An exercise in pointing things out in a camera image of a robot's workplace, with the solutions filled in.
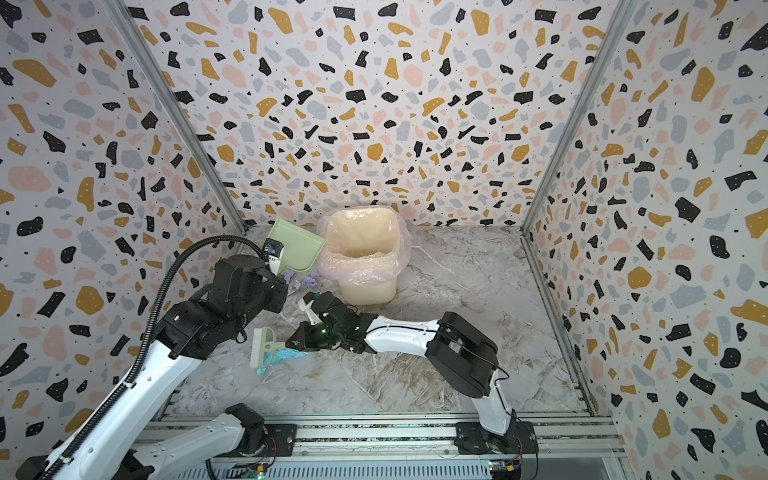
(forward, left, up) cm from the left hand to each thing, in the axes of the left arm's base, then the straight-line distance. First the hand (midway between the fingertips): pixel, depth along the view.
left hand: (276, 271), depth 68 cm
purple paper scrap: (+19, +2, -30) cm, 36 cm away
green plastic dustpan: (+9, -3, -2) cm, 10 cm away
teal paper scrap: (-8, +9, -31) cm, 33 cm away
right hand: (-10, +2, -16) cm, 19 cm away
